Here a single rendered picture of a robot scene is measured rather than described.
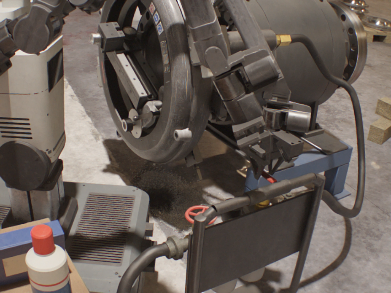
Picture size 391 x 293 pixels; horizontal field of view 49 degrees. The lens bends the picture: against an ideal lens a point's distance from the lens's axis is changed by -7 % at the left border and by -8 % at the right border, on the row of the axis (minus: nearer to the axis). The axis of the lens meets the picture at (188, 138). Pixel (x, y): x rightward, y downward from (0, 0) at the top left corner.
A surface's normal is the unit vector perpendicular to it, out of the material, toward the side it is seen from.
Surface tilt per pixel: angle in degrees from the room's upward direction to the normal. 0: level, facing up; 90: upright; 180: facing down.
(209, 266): 90
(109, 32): 25
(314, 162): 90
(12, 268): 103
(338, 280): 0
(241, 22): 69
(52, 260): 42
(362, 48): 77
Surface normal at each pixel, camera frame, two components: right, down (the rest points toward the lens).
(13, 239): 0.16, -0.79
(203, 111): 0.49, 0.52
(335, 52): 0.51, 0.20
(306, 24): 0.44, -0.22
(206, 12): -0.03, 0.26
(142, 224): 0.74, -0.60
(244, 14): -0.17, 0.01
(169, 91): -0.85, 0.19
